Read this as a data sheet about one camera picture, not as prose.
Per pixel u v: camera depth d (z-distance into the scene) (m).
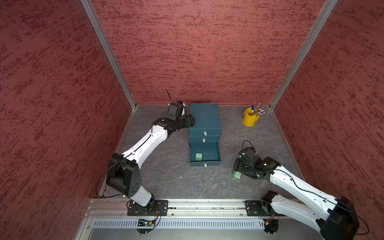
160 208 0.74
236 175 0.83
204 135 0.82
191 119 0.78
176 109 0.63
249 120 1.05
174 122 0.63
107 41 0.85
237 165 0.74
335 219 0.38
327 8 0.71
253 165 0.61
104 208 0.76
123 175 0.42
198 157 0.90
